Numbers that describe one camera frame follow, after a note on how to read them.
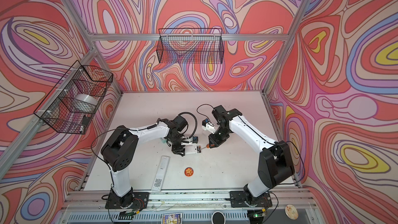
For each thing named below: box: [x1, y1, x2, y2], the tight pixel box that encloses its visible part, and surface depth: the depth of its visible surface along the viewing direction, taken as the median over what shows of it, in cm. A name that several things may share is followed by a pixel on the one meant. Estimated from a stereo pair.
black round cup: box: [211, 211, 226, 224], surface depth 66 cm
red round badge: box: [184, 166, 194, 177], surface depth 84 cm
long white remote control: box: [151, 155, 171, 192], surface depth 83 cm
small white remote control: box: [184, 145, 203, 155], surface depth 90 cm
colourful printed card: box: [161, 212, 183, 224], surface depth 69 cm
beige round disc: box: [284, 204, 299, 220], surface depth 72 cm
